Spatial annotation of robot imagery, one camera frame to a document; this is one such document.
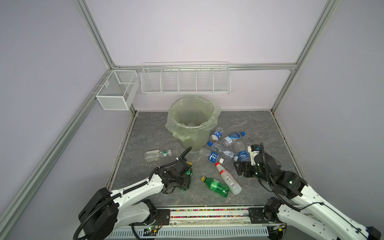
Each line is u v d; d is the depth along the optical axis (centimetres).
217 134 100
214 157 89
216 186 79
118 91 100
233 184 79
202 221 74
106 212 40
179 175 64
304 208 47
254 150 65
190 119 103
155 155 95
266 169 53
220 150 94
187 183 74
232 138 96
